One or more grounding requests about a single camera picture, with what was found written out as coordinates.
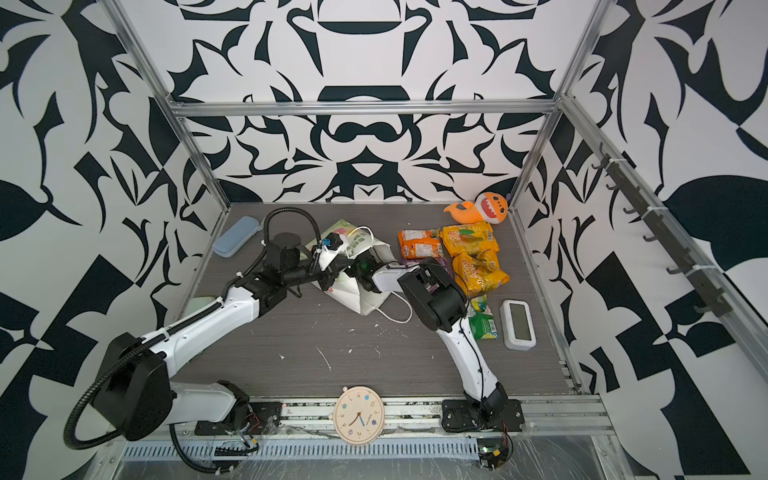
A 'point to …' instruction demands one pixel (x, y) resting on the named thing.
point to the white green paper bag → (321, 284)
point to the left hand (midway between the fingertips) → (353, 252)
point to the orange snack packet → (420, 243)
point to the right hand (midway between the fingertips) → (329, 258)
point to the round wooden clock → (359, 414)
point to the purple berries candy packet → (443, 262)
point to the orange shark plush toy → (490, 207)
